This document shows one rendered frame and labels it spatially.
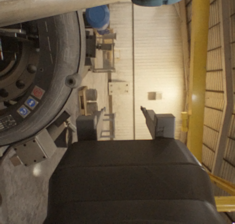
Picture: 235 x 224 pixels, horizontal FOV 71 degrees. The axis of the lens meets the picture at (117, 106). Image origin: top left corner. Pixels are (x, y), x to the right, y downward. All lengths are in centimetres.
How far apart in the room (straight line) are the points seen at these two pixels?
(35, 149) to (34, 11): 54
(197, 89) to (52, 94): 1181
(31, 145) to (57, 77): 28
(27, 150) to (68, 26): 45
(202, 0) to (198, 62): 368
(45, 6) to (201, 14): 1266
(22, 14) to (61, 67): 35
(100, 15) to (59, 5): 106
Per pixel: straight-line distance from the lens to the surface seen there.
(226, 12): 1292
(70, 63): 54
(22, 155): 72
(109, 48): 64
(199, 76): 1220
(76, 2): 22
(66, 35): 54
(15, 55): 58
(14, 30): 57
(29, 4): 19
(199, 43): 1237
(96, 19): 126
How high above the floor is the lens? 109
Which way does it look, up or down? 1 degrees down
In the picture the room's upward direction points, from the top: 89 degrees clockwise
